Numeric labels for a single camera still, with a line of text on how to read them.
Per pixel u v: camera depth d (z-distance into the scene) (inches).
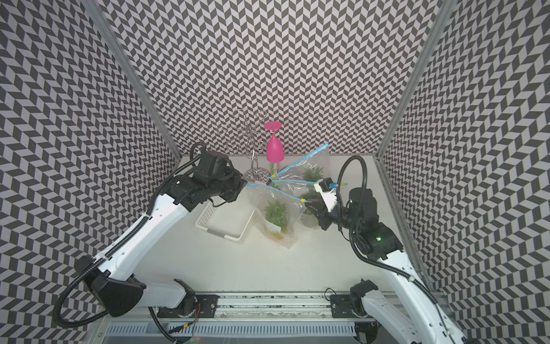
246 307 29.2
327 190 22.0
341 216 22.3
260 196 39.2
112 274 15.1
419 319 15.5
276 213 30.2
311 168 34.7
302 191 32.5
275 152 36.1
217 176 21.6
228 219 36.8
